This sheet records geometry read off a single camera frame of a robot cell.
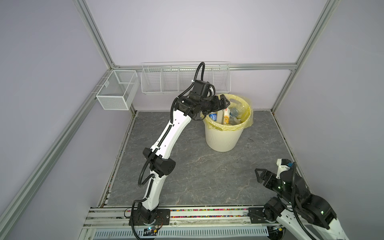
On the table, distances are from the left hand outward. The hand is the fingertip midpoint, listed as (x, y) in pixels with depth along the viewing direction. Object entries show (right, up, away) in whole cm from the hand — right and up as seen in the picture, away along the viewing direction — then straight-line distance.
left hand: (225, 107), depth 72 cm
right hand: (+17, -32, -1) cm, 36 cm away
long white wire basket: (-29, +24, +29) cm, 47 cm away
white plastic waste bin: (+4, -20, +34) cm, 39 cm away
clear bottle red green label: (+3, -3, +11) cm, 12 cm away
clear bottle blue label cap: (-5, -3, +13) cm, 15 cm away
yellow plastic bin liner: (+12, +5, +17) cm, 21 cm away
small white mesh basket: (-65, +13, +22) cm, 70 cm away
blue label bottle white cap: (+8, 0, +15) cm, 17 cm away
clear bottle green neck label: (+9, -6, +19) cm, 22 cm away
